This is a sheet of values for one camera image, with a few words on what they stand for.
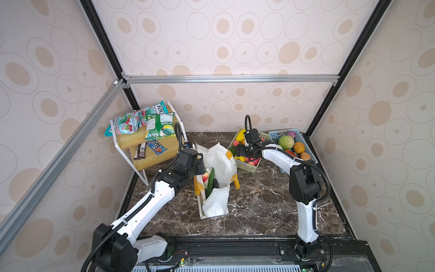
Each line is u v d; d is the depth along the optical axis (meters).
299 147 1.04
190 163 0.59
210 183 0.90
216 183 0.92
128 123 0.73
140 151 0.87
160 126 0.73
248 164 0.96
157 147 0.90
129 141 0.73
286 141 1.06
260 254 0.74
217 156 0.92
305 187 0.55
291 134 1.09
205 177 0.89
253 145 0.75
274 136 1.13
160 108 0.83
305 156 0.99
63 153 0.56
